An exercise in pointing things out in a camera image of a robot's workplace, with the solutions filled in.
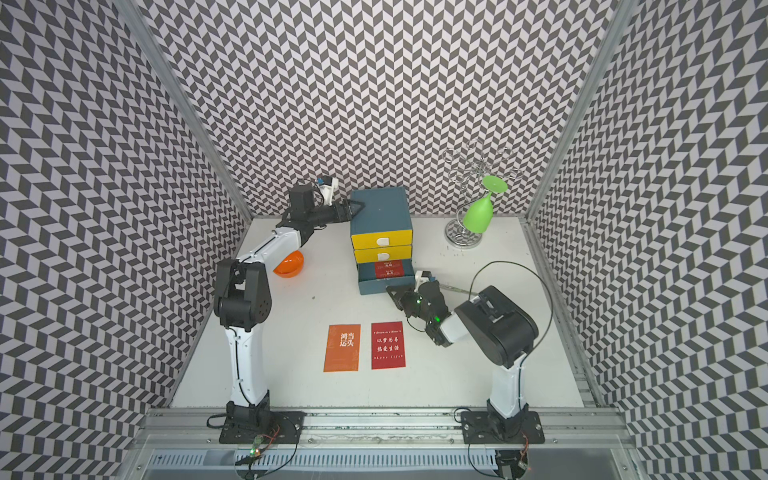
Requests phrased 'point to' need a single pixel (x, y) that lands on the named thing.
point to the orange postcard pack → (343, 348)
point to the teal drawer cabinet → (386, 210)
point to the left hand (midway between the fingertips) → (359, 207)
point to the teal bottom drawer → (369, 284)
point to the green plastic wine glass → (478, 216)
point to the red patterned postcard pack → (389, 269)
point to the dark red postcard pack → (387, 345)
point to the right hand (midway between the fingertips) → (383, 292)
